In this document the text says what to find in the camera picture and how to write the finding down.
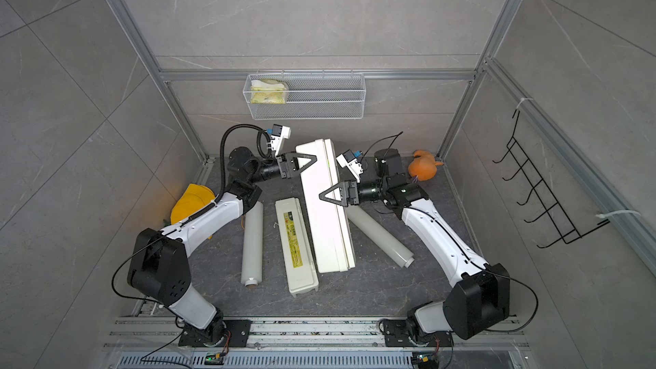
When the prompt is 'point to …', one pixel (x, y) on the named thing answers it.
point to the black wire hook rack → (566, 231)
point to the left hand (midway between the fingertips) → (319, 159)
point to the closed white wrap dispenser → (296, 247)
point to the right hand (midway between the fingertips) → (327, 198)
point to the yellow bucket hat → (194, 197)
